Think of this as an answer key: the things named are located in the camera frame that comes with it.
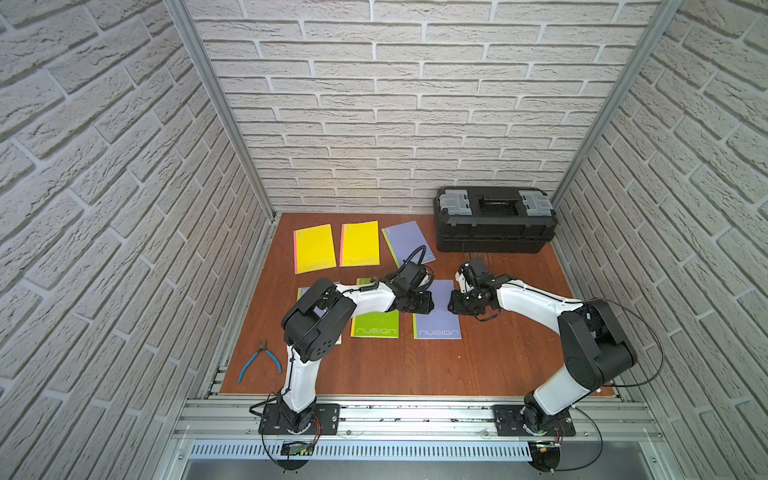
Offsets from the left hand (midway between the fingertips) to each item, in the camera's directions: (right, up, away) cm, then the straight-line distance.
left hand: (435, 303), depth 93 cm
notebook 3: (-10, +20, +19) cm, 30 cm away
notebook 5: (+1, -5, -2) cm, 6 cm away
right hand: (+6, -1, 0) cm, 7 cm away
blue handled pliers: (-52, -11, -8) cm, 54 cm away
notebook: (-44, +17, +18) cm, 50 cm away
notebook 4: (-19, -6, -3) cm, 20 cm away
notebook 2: (-27, +19, +17) cm, 37 cm away
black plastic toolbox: (+19, +27, +3) cm, 34 cm away
